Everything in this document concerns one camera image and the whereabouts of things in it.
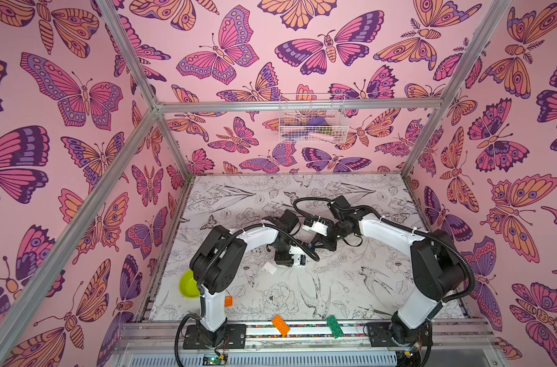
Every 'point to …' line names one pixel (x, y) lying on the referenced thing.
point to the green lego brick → (336, 329)
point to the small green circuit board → (211, 359)
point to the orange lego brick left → (228, 301)
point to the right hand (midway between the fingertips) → (314, 239)
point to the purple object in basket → (317, 121)
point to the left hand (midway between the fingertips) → (292, 253)
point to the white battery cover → (269, 267)
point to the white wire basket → (295, 110)
